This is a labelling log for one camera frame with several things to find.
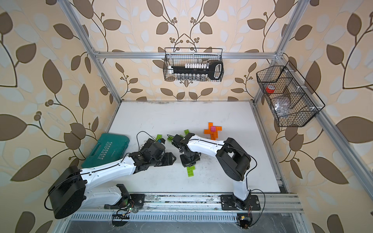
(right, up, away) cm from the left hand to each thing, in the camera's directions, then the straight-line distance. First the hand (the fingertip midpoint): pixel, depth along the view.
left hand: (172, 157), depth 83 cm
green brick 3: (+11, -9, +2) cm, 14 cm away
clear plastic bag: (+56, +29, -12) cm, 64 cm away
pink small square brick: (+26, +15, +17) cm, 35 cm away
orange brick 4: (+27, +10, +16) cm, 33 cm away
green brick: (-11, +10, +16) cm, 22 cm away
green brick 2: (+8, +13, +19) cm, 24 cm away
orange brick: (+25, +18, +22) cm, 38 cm away
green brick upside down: (+11, -6, +2) cm, 13 cm away
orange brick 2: (+31, +15, +19) cm, 39 cm away
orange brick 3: (+23, +13, +19) cm, 32 cm away
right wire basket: (+63, +31, -9) cm, 71 cm away
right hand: (+10, -5, +3) cm, 12 cm away
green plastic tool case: (-39, +5, +6) cm, 40 cm away
